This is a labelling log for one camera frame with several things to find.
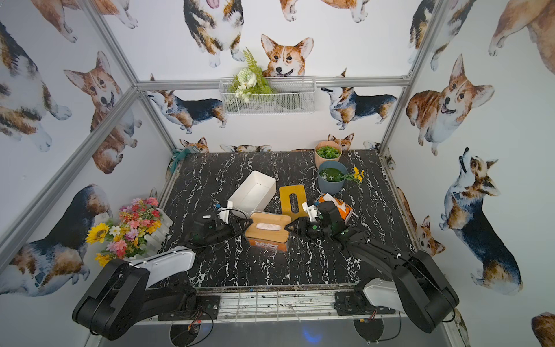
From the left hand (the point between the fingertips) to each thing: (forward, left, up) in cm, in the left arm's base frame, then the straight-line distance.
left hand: (251, 218), depth 86 cm
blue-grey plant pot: (+23, -36, -3) cm, 43 cm away
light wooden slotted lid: (-4, -8, -1) cm, 9 cm away
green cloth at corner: (+44, +46, -10) cm, 64 cm away
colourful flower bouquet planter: (-8, +37, +7) cm, 39 cm away
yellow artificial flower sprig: (+16, -44, +5) cm, 47 cm away
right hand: (-4, -16, +4) cm, 17 cm away
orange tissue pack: (-10, -7, -2) cm, 12 cm away
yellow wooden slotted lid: (+18, -13, -9) cm, 24 cm away
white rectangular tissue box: (+17, +1, -9) cm, 20 cm away
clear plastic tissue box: (-10, -7, -8) cm, 15 cm away
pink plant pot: (+34, -35, +3) cm, 49 cm away
